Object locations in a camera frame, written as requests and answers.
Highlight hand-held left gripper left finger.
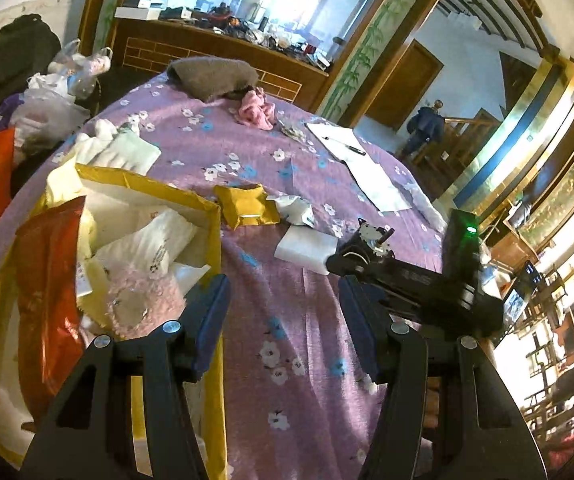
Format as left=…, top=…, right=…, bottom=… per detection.
left=19, top=274, right=232, bottom=480

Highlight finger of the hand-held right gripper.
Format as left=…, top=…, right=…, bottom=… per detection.
left=326, top=252, right=398, bottom=286

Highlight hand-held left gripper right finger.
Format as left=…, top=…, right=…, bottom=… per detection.
left=338, top=275, right=548, bottom=480

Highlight pink plush pad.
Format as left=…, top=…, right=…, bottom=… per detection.
left=102, top=265, right=188, bottom=341

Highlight white tissue pack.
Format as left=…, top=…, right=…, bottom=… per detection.
left=267, top=194, right=315, bottom=226
left=273, top=224, right=340, bottom=276

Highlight white plastic packet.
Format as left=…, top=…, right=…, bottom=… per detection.
left=92, top=207, right=200, bottom=281

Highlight yellow cardboard box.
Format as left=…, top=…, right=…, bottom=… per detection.
left=0, top=162, right=230, bottom=480

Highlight red foil bag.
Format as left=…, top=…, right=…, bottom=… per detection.
left=14, top=197, right=88, bottom=411

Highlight small lit screen device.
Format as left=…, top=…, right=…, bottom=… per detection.
left=502, top=260, right=543, bottom=326

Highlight purple floral tablecloth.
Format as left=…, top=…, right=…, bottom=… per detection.
left=0, top=72, right=448, bottom=480

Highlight white paper sheet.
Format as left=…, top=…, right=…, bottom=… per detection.
left=307, top=121, right=368, bottom=162
left=344, top=157, right=413, bottom=212

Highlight white rolled cloth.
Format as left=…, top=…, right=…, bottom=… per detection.
left=404, top=182, right=448, bottom=233

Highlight wooden chair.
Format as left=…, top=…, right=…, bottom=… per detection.
left=520, top=320, right=574, bottom=441

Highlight black pen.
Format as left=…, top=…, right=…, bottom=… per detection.
left=323, top=136, right=367, bottom=156

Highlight gold foil packet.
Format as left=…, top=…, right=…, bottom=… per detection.
left=213, top=184, right=282, bottom=231

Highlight gold framed landscape painting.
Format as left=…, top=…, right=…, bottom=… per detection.
left=517, top=125, right=574, bottom=251

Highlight gold framed glass panel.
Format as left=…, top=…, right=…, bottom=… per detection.
left=442, top=57, right=574, bottom=221

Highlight small clear packet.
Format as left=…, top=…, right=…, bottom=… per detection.
left=279, top=117, right=310, bottom=143

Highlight brown wooden door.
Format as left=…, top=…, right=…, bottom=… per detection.
left=364, top=40, right=445, bottom=131

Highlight white mask pack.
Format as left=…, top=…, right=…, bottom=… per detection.
left=87, top=130, right=162, bottom=176

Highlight pink fluffy cloth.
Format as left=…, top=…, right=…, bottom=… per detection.
left=234, top=87, right=278, bottom=131

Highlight white cotton gloves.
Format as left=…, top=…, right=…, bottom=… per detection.
left=62, top=119, right=118, bottom=166

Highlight brown knit cloth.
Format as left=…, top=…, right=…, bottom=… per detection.
left=167, top=56, right=260, bottom=101

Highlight white plastic bag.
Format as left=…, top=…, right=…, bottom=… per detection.
left=9, top=74, right=92, bottom=146

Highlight wooden sideboard with clutter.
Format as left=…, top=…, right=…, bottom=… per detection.
left=117, top=0, right=330, bottom=68

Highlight wooden glass cabinet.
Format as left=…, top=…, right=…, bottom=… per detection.
left=77, top=0, right=403, bottom=126

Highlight white flat box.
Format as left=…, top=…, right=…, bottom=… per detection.
left=115, top=6, right=164, bottom=22

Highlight black luggage bag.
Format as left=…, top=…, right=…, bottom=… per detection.
left=0, top=14, right=62, bottom=126

